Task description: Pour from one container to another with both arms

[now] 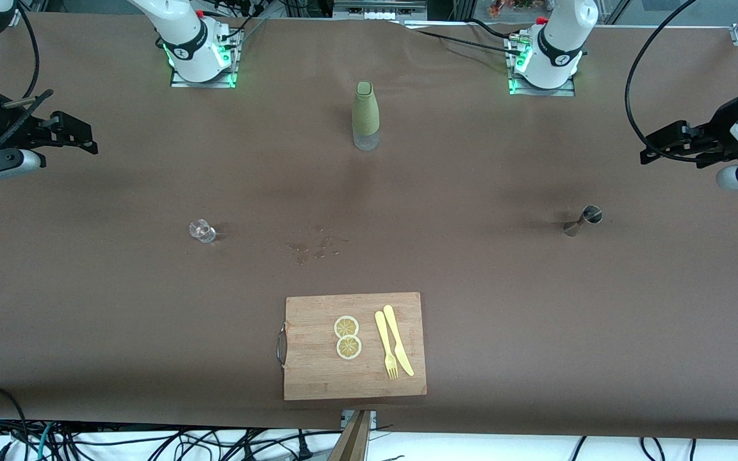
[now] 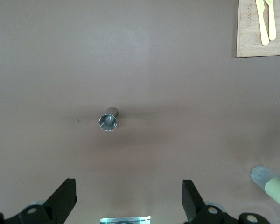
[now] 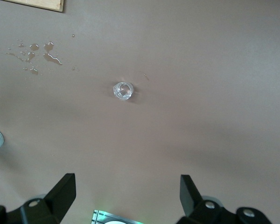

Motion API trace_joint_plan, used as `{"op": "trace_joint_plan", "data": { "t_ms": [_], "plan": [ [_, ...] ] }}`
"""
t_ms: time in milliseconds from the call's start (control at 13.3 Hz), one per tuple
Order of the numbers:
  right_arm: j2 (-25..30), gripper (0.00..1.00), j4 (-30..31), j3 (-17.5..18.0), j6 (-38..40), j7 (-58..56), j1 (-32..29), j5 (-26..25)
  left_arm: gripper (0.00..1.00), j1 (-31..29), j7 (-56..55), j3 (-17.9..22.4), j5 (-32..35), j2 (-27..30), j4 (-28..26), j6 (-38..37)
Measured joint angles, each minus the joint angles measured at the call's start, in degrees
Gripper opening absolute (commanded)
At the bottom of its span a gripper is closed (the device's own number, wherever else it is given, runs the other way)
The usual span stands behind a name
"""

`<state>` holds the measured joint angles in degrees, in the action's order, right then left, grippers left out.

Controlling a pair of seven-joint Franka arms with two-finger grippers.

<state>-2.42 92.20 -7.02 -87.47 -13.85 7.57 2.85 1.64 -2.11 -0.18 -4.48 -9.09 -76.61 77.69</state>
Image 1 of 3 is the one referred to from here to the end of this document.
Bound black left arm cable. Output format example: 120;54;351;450
625;0;700;161

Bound green sleeved glass bottle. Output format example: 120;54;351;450
352;81;381;152

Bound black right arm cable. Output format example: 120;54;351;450
0;0;54;151

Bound steel double jigger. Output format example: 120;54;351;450
562;205;603;237

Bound wooden post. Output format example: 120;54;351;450
327;410;373;461

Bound wooden cutting board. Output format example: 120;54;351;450
277;292;427;401

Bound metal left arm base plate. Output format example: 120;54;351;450
507;33;577;97

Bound white power strip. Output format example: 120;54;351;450
334;0;427;20

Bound thin black power cable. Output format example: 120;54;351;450
415;29;516;55
465;18;512;40

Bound small clear glass cup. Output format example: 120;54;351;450
189;219;217;244

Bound yellow plastic fork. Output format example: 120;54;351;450
374;311;399;380

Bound brown table cover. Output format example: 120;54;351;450
0;12;738;442

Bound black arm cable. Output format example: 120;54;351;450
625;0;700;161
0;0;54;151

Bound yellow plastic knife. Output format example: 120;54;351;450
382;305;415;377

